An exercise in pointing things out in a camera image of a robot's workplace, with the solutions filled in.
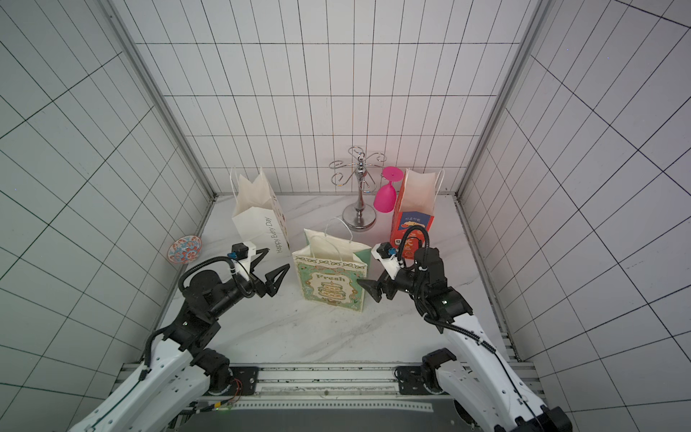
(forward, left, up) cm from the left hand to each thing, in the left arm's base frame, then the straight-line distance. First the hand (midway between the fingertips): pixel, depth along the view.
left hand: (276, 261), depth 73 cm
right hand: (+1, -26, -1) cm, 26 cm away
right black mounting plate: (-25, -38, -21) cm, 50 cm away
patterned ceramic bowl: (+17, +43, -21) cm, 51 cm away
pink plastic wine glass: (+29, -33, -3) cm, 44 cm away
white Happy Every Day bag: (+14, +9, +2) cm, 17 cm away
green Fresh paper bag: (-2, -15, +2) cm, 16 cm away
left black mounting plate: (-26, +8, -21) cm, 34 cm away
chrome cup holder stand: (+33, -24, -21) cm, 46 cm away
